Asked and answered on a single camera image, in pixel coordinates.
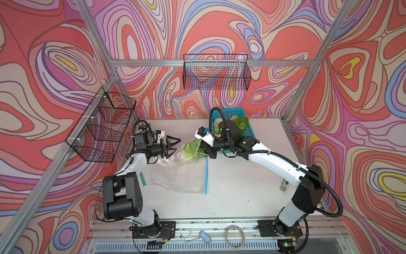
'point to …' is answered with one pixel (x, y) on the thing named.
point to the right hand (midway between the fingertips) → (198, 151)
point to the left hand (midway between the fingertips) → (179, 146)
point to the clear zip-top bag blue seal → (187, 178)
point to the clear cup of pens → (141, 127)
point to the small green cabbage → (192, 152)
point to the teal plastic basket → (228, 112)
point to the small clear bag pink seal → (178, 155)
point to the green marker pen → (142, 179)
